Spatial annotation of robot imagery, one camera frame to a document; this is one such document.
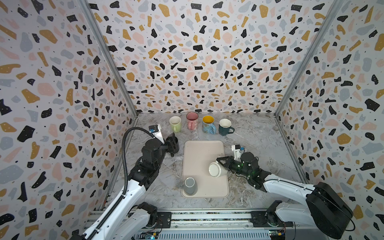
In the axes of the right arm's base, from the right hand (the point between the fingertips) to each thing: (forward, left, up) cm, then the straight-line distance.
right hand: (214, 158), depth 79 cm
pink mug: (+35, +14, -7) cm, 38 cm away
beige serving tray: (+9, +10, -17) cm, 22 cm away
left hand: (+6, +23, +14) cm, 28 cm away
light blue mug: (+28, +3, -8) cm, 30 cm away
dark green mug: (+26, -8, -7) cm, 28 cm away
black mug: (+16, +24, -7) cm, 30 cm away
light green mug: (+30, +25, -7) cm, 40 cm away
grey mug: (-13, +12, -6) cm, 19 cm away
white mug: (-5, -1, -5) cm, 7 cm away
